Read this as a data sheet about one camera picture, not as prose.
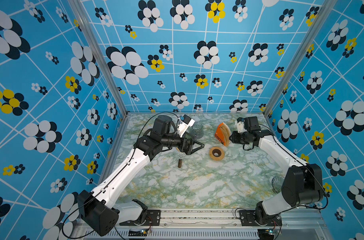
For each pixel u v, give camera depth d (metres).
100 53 0.89
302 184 0.44
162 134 0.54
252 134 0.65
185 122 0.60
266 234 0.70
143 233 0.70
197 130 1.04
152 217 0.74
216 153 0.96
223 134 0.96
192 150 0.58
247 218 0.73
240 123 0.81
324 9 0.69
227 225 0.72
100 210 0.37
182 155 0.95
